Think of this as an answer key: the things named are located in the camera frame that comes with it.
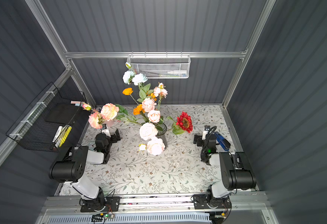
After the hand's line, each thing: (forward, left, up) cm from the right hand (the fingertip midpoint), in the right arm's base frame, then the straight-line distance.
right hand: (205, 134), depth 94 cm
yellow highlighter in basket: (-15, +77, +21) cm, 81 cm away
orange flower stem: (-2, +41, +27) cm, 49 cm away
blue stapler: (-6, -13, -3) cm, 15 cm away
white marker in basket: (-14, +82, +21) cm, 85 cm away
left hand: (+1, +66, +2) cm, 66 cm away
